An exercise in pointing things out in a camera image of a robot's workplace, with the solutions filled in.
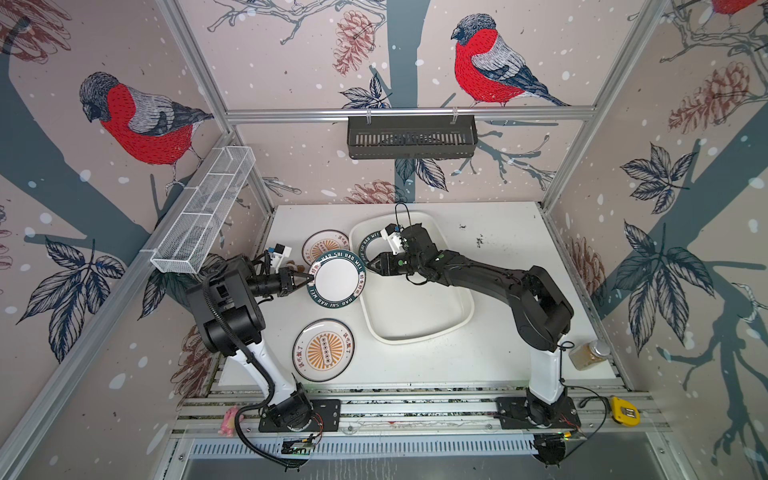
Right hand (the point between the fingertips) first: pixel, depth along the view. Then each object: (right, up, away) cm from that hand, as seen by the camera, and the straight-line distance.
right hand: (370, 268), depth 87 cm
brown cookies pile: (-29, 0, +14) cm, 32 cm away
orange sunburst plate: (-20, +7, +23) cm, 31 cm away
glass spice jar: (+57, -21, -11) cm, 62 cm away
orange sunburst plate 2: (-14, -23, -3) cm, 27 cm away
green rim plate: (-4, +5, +17) cm, 18 cm away
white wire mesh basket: (-44, +17, -9) cm, 48 cm away
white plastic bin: (+8, -14, +6) cm, 18 cm away
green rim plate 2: (-9, -3, -1) cm, 10 cm away
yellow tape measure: (+64, -34, -15) cm, 74 cm away
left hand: (-18, -3, -1) cm, 19 cm away
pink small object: (-33, -36, -17) cm, 52 cm away
